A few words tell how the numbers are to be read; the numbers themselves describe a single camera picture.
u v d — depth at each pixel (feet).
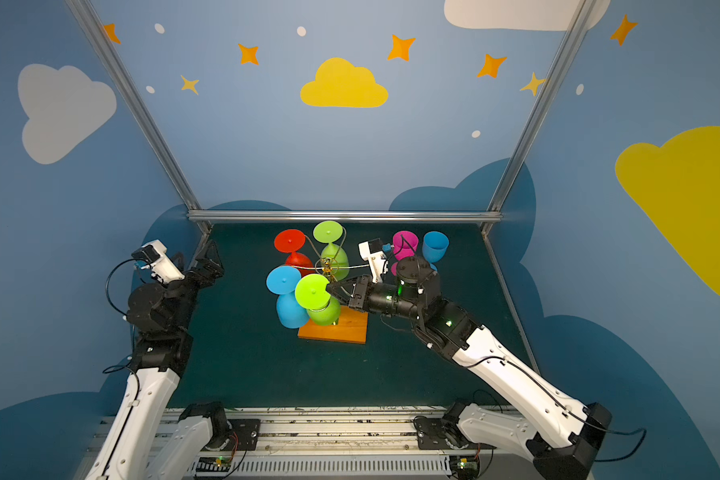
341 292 2.10
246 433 2.42
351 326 3.04
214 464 2.38
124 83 2.62
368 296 1.76
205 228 4.04
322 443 2.41
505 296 3.46
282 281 2.10
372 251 1.88
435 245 3.14
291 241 2.35
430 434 2.46
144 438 1.43
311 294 1.95
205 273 2.05
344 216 5.11
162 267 1.92
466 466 2.40
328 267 2.28
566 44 2.45
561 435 1.25
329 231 2.42
